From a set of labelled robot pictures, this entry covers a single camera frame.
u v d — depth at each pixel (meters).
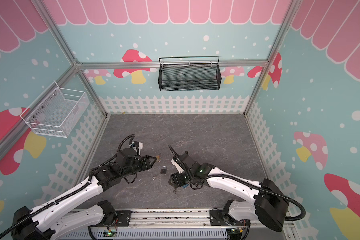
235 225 0.73
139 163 0.69
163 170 0.91
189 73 0.94
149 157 0.71
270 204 0.41
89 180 0.51
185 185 0.67
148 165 0.70
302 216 0.40
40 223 0.40
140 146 0.72
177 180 0.68
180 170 0.70
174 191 0.83
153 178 0.87
